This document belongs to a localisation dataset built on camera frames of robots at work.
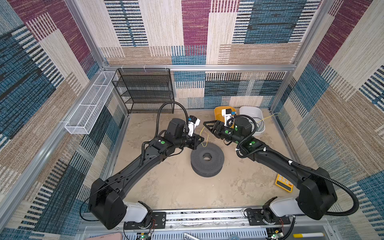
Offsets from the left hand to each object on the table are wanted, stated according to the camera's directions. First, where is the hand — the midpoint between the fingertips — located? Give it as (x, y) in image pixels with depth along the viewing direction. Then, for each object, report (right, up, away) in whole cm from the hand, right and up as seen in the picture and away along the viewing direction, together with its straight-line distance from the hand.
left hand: (204, 137), depth 74 cm
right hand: (0, +5, +1) cm, 5 cm away
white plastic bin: (+42, +15, +42) cm, 61 cm away
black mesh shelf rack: (-41, +31, +36) cm, 63 cm away
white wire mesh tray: (-72, +9, +17) cm, 75 cm away
